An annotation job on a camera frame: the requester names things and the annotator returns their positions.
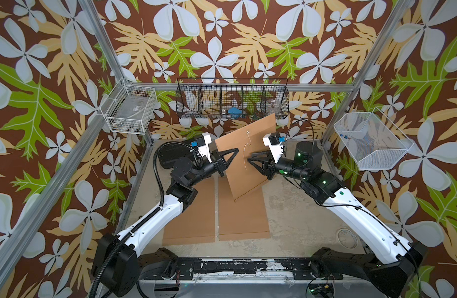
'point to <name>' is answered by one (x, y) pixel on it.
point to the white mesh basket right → (371, 140)
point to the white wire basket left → (130, 108)
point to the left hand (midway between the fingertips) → (238, 149)
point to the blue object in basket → (235, 112)
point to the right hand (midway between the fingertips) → (250, 157)
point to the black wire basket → (229, 99)
